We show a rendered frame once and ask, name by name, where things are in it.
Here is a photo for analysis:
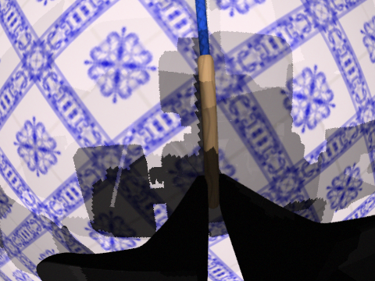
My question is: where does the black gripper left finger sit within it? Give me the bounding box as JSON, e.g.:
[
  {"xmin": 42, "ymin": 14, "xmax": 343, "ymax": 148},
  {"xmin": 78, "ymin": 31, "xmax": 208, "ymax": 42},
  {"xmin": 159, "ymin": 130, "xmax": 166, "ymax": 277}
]
[{"xmin": 37, "ymin": 176, "xmax": 209, "ymax": 281}]

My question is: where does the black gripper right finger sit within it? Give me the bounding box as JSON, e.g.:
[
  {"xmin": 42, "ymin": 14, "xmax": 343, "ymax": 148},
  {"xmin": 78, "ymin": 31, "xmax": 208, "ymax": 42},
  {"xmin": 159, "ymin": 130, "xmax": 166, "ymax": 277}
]
[{"xmin": 219, "ymin": 174, "xmax": 375, "ymax": 281}]

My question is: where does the blue cord with wooden stick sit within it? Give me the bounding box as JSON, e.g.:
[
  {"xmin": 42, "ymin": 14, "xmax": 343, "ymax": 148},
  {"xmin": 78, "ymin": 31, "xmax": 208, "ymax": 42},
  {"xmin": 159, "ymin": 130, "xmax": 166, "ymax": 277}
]
[{"xmin": 196, "ymin": 0, "xmax": 220, "ymax": 208}]

